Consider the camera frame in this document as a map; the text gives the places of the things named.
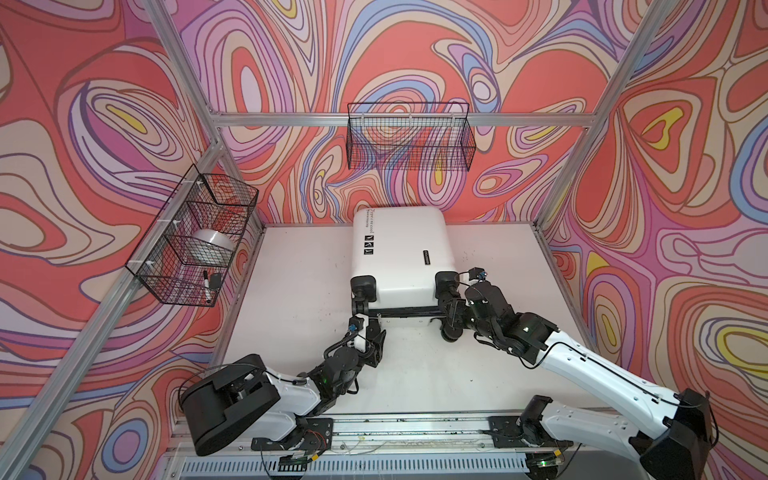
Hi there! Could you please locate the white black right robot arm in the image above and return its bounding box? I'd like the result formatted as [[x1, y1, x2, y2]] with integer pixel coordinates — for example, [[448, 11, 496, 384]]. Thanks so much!
[[442, 281, 718, 479]]

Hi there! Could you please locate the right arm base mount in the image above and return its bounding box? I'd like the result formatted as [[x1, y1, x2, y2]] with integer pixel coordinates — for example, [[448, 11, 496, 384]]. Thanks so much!
[[480, 415, 574, 449]]

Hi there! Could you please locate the black wire basket left wall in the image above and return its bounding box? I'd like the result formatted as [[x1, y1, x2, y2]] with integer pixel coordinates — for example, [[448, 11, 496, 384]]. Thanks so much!
[[125, 165, 259, 307]]

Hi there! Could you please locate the black wire basket back wall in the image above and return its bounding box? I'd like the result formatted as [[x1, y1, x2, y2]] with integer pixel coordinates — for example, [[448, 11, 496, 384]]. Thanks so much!
[[346, 100, 476, 173]]

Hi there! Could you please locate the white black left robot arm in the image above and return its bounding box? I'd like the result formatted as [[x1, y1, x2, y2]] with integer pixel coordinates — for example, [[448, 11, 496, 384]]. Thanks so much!
[[180, 326, 386, 456]]

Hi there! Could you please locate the aluminium front rail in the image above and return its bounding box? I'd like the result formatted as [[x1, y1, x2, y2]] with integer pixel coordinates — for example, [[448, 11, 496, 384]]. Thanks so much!
[[153, 411, 648, 479]]

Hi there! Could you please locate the black wire basket wall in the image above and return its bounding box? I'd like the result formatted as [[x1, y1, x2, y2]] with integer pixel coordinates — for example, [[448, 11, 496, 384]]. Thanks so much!
[[125, 165, 259, 307], [346, 100, 476, 173]]

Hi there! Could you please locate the silver tape roll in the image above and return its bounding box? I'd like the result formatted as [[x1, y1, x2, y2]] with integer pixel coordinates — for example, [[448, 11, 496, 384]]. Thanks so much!
[[186, 229, 235, 267]]

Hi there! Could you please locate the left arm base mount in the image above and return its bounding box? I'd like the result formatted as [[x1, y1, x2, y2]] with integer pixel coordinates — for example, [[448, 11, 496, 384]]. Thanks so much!
[[251, 417, 334, 454]]

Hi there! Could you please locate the black white suitcase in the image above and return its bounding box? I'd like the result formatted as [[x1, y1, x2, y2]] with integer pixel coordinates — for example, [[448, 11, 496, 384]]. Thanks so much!
[[350, 206, 458, 328]]

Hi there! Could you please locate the black marker pen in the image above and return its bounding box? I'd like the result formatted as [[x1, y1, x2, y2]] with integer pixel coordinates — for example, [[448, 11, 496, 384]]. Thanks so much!
[[202, 270, 213, 305]]

